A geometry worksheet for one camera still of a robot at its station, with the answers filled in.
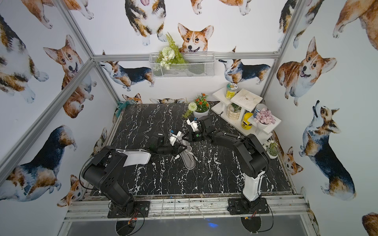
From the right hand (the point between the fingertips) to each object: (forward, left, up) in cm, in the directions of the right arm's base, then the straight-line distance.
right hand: (186, 132), depth 89 cm
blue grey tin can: (+10, -43, +10) cm, 45 cm away
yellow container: (+10, -39, -6) cm, 41 cm away
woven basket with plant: (+22, -33, -7) cm, 40 cm away
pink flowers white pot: (+1, -43, +11) cm, 45 cm away
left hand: (-5, +1, -5) cm, 7 cm away
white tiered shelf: (+18, -38, +8) cm, 43 cm away
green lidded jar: (+27, -30, +9) cm, 41 cm away
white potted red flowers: (+20, -8, 0) cm, 22 cm away
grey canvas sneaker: (-12, -1, -9) cm, 15 cm away
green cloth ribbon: (+34, +56, -11) cm, 67 cm away
